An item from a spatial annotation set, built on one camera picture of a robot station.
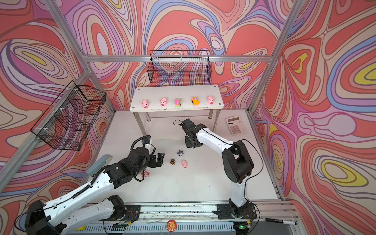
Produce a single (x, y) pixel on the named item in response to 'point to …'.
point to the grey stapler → (102, 161)
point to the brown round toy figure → (173, 161)
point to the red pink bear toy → (146, 174)
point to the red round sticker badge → (171, 225)
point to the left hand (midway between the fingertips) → (159, 154)
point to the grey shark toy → (180, 153)
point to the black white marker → (281, 221)
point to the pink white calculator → (236, 125)
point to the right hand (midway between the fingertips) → (194, 147)
